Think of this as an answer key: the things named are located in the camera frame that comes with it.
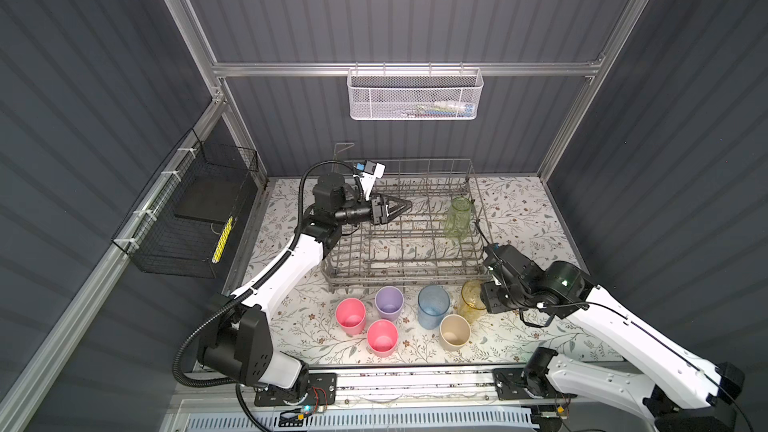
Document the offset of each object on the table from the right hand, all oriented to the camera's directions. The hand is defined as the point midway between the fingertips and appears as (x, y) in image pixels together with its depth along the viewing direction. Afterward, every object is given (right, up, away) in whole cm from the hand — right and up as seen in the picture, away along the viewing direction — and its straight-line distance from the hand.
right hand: (492, 296), depth 71 cm
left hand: (-19, +21, -2) cm, 29 cm away
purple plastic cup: (-25, -6, +13) cm, 29 cm away
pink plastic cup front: (-27, -14, +9) cm, 32 cm away
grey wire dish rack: (-9, +9, +30) cm, 32 cm away
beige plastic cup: (-7, -13, +10) cm, 17 cm away
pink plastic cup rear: (-36, -9, +12) cm, 39 cm away
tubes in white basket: (-9, +52, +21) cm, 57 cm away
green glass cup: (-3, +17, +23) cm, 29 cm away
